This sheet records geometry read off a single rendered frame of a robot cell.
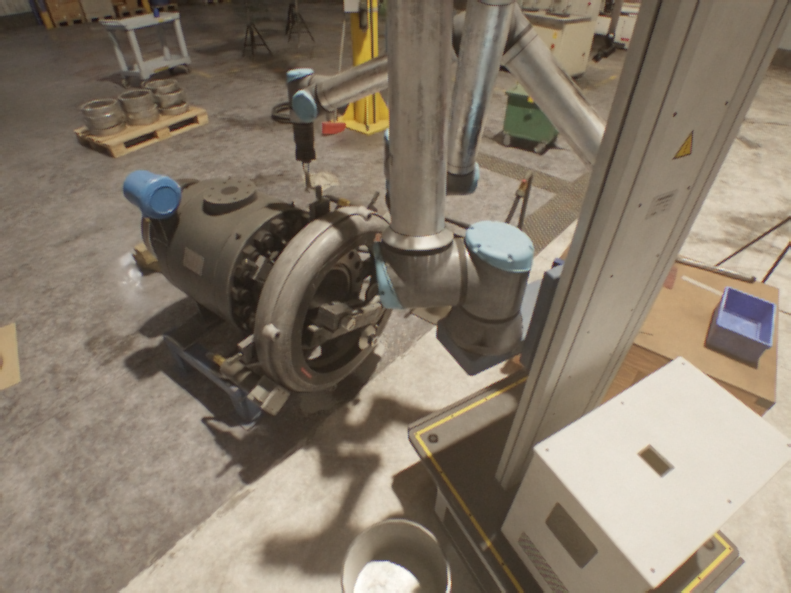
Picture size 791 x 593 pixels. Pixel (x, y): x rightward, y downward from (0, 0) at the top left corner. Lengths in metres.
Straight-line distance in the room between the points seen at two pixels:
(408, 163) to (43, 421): 2.24
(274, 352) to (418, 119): 0.95
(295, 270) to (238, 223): 0.44
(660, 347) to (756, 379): 0.36
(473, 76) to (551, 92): 0.41
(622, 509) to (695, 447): 0.27
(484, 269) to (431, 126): 0.30
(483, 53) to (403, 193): 0.30
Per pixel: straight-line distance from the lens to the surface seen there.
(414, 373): 2.24
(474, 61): 0.94
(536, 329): 1.06
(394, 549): 1.67
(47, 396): 2.76
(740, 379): 2.08
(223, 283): 1.74
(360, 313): 1.71
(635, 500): 1.10
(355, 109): 5.28
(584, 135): 1.35
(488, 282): 0.92
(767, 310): 2.35
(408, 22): 0.79
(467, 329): 1.02
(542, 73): 1.32
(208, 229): 1.84
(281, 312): 1.41
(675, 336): 2.10
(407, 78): 0.79
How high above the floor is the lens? 1.74
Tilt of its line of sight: 41 degrees down
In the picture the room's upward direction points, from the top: straight up
